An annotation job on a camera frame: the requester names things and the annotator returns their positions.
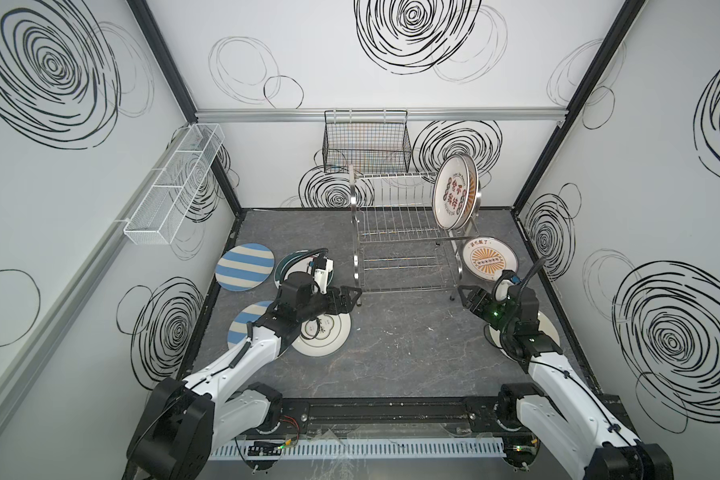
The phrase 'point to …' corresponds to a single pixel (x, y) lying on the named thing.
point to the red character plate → (451, 192)
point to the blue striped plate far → (244, 267)
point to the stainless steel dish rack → (398, 244)
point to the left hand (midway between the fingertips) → (353, 291)
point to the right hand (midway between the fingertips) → (460, 293)
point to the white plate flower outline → (323, 336)
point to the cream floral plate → (543, 359)
